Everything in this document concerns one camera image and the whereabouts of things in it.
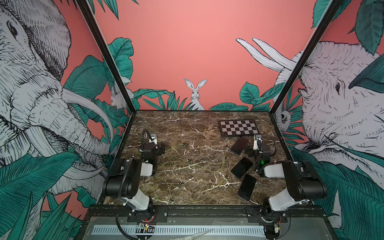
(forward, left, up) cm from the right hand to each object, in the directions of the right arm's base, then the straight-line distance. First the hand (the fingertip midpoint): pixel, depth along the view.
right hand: (253, 140), depth 95 cm
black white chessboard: (+14, +7, -5) cm, 16 cm away
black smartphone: (-13, +7, -12) cm, 19 cm away
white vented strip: (-48, +45, -7) cm, 66 cm away
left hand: (-1, +65, +1) cm, 65 cm away
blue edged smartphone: (+1, +8, -7) cm, 11 cm away
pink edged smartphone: (-26, +7, -11) cm, 29 cm away
